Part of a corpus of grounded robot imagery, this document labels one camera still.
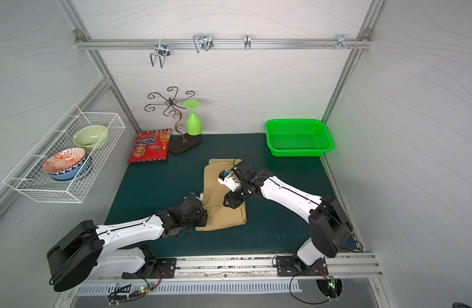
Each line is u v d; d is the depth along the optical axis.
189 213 0.67
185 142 1.15
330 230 0.43
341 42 0.77
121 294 0.69
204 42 0.76
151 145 1.11
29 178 0.57
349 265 0.76
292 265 0.65
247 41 0.73
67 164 0.64
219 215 0.82
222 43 0.78
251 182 0.62
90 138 0.73
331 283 0.72
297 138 1.19
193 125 0.94
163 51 0.78
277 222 0.88
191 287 0.70
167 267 0.73
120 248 0.50
